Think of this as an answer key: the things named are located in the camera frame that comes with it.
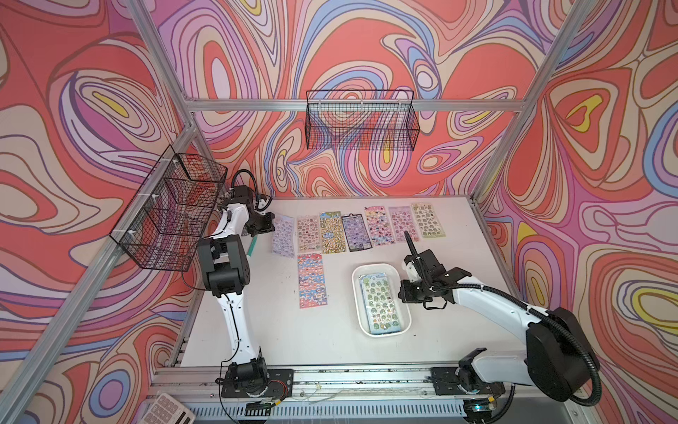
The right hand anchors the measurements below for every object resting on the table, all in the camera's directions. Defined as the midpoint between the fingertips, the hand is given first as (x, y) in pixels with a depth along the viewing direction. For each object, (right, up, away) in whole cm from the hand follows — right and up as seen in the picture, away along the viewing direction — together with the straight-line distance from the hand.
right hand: (402, 302), depth 85 cm
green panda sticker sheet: (-24, +22, +23) cm, 40 cm away
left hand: (-46, +24, +17) cm, 55 cm away
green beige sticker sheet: (+17, +27, +26) cm, 41 cm away
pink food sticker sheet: (-34, +22, +23) cm, 46 cm away
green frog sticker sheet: (-7, -1, +1) cm, 7 cm away
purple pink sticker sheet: (+6, +27, +26) cm, 39 cm away
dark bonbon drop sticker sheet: (-14, +22, +23) cm, 35 cm away
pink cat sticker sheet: (-4, +24, +25) cm, 35 cm away
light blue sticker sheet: (-43, +20, +18) cm, 51 cm away
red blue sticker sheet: (-31, +5, +8) cm, 32 cm away
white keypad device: (-67, -24, -16) cm, 73 cm away
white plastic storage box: (-2, +8, +3) cm, 9 cm away
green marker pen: (-56, +17, +19) cm, 62 cm away
